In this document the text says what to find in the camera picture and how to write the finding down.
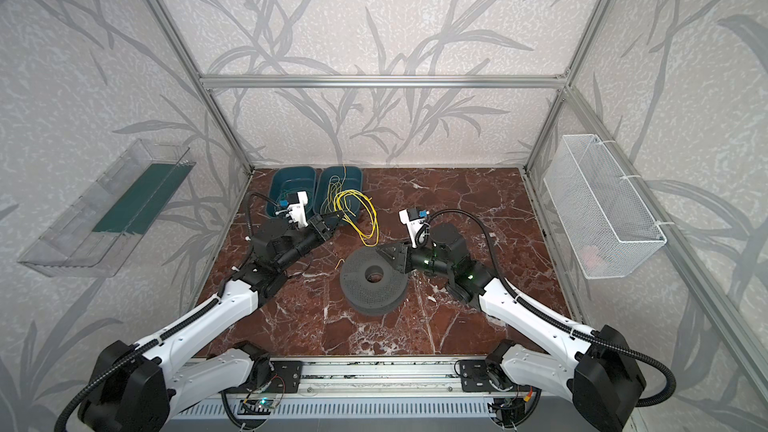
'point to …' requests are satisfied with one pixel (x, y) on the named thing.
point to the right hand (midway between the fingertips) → (380, 240)
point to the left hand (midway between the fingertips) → (348, 206)
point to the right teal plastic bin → (353, 180)
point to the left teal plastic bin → (291, 180)
